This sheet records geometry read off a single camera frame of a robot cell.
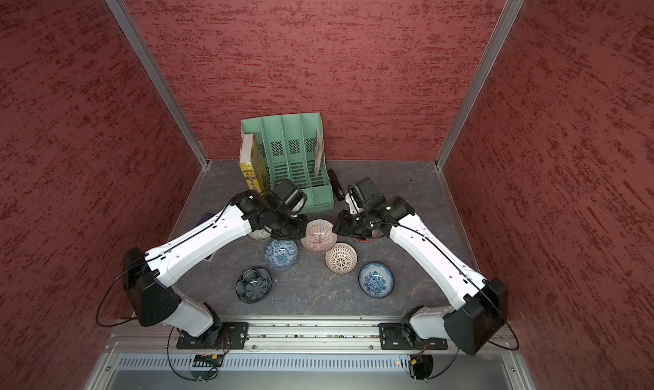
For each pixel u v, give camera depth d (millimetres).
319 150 1031
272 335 758
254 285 829
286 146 1155
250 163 839
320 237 793
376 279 849
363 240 691
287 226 643
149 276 409
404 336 646
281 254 897
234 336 739
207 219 997
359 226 623
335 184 1065
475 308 383
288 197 594
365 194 577
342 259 894
